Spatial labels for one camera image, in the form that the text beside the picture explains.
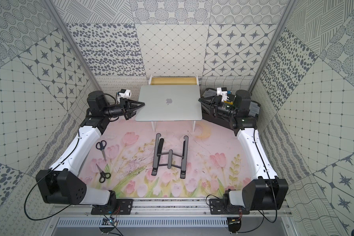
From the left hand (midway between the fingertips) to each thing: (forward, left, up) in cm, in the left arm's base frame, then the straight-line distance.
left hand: (142, 102), depth 67 cm
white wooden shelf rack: (+24, -13, -5) cm, 28 cm away
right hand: (+1, -26, -1) cm, 26 cm away
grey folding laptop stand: (-7, -4, -33) cm, 34 cm away
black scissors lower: (-21, +28, -39) cm, 52 cm away
